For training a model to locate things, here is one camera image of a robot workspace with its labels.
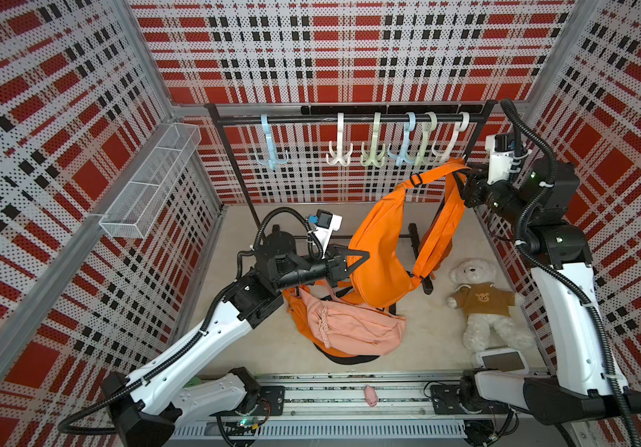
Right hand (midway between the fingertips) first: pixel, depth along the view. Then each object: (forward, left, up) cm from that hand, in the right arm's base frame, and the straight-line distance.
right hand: (463, 169), depth 61 cm
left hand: (-17, +21, -10) cm, 29 cm away
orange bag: (-9, +1, -19) cm, 21 cm away
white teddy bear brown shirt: (-15, -17, -42) cm, 48 cm away
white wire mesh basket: (+15, +95, -25) cm, 100 cm away
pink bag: (-22, +24, -40) cm, 51 cm away
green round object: (-38, +58, -24) cm, 74 cm away
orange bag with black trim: (-17, +41, -42) cm, 61 cm away
